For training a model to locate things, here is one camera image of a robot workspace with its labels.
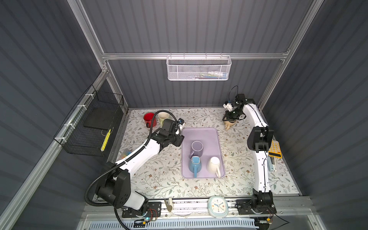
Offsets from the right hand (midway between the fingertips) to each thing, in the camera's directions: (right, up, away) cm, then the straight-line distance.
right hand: (226, 119), depth 104 cm
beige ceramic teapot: (0, -4, -3) cm, 5 cm away
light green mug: (-47, +3, +1) cm, 48 cm away
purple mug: (-23, -18, -17) cm, 34 cm away
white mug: (-14, -26, -24) cm, 38 cm away
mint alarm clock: (-13, -45, -32) cm, 57 cm away
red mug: (-59, +1, +4) cm, 59 cm away
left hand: (-34, -10, -18) cm, 40 cm away
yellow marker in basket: (-68, -10, -35) cm, 78 cm away
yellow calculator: (+29, -21, -10) cm, 37 cm away
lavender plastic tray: (-12, -13, -1) cm, 18 cm away
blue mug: (-24, -26, -24) cm, 43 cm away
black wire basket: (-81, -6, -31) cm, 87 cm away
